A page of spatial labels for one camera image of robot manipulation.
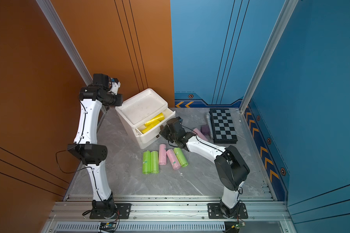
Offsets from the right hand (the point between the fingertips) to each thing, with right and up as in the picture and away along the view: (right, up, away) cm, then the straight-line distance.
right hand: (159, 130), depth 86 cm
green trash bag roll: (-8, -20, +1) cm, 21 cm away
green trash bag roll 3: (+13, -17, +4) cm, 22 cm away
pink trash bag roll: (+1, -17, +3) cm, 18 cm away
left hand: (-22, +19, -2) cm, 29 cm away
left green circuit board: (-23, -47, -15) cm, 54 cm away
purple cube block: (+30, -1, +17) cm, 35 cm away
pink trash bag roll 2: (+8, -18, +3) cm, 20 cm away
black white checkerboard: (+43, 0, +17) cm, 46 cm away
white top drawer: (-2, 0, -4) cm, 5 cm away
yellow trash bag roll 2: (-6, +3, -1) cm, 7 cm away
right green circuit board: (+40, -45, -16) cm, 63 cm away
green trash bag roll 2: (-3, -20, +1) cm, 20 cm away
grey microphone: (+34, +10, +26) cm, 44 cm away
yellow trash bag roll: (-5, +2, -3) cm, 6 cm away
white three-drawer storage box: (-9, +9, -1) cm, 13 cm away
